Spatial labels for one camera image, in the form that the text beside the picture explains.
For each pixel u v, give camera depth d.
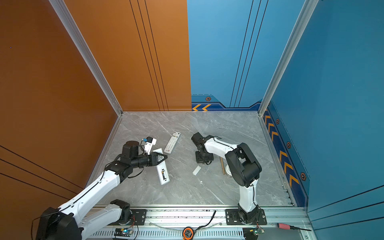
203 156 0.79
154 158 0.71
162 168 0.75
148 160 0.69
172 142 1.00
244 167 0.50
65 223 0.41
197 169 0.89
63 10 0.71
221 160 0.93
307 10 0.70
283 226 0.70
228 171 0.81
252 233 0.70
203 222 0.73
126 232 0.70
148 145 0.73
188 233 0.67
